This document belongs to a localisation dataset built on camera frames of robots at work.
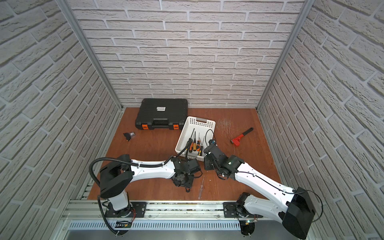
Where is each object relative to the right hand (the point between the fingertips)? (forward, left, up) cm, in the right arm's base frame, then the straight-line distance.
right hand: (207, 159), depth 79 cm
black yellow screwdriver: (+10, +3, -9) cm, 13 cm away
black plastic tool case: (+42, +28, -7) cm, 51 cm away
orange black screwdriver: (+14, +3, -9) cm, 17 cm away
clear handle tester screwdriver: (+14, +1, -9) cm, 17 cm away
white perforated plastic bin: (+26, +1, -10) cm, 28 cm away
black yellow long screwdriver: (+20, +9, -11) cm, 24 cm away
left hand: (-9, +10, -11) cm, 17 cm away
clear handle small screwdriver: (-12, +5, -12) cm, 17 cm away
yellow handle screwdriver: (+18, +6, -12) cm, 22 cm away
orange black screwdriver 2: (+15, +8, -11) cm, 20 cm away
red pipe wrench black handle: (+16, -22, -10) cm, 30 cm away
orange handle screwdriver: (-12, +12, -10) cm, 20 cm away
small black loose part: (+27, +51, -10) cm, 59 cm away
